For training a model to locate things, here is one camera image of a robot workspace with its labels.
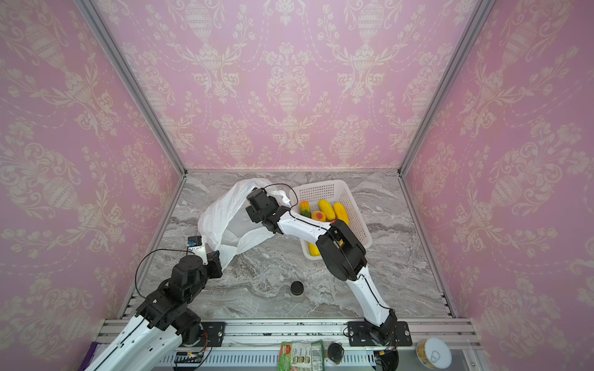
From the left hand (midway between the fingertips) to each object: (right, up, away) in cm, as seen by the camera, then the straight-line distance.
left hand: (221, 254), depth 79 cm
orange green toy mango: (+29, +14, +21) cm, 39 cm away
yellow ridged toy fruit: (+44, +12, +20) cm, 50 cm away
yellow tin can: (+65, -25, -13) cm, 71 cm away
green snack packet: (+28, -28, -10) cm, 41 cm away
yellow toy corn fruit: (+39, +14, +21) cm, 46 cm away
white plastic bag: (+1, +10, +2) cm, 10 cm away
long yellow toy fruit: (+32, -1, +9) cm, 33 cm away
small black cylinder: (+26, -10, -5) cm, 28 cm away
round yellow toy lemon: (+35, +11, +18) cm, 41 cm away
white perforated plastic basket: (+33, +21, +27) cm, 47 cm away
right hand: (+11, +17, +16) cm, 26 cm away
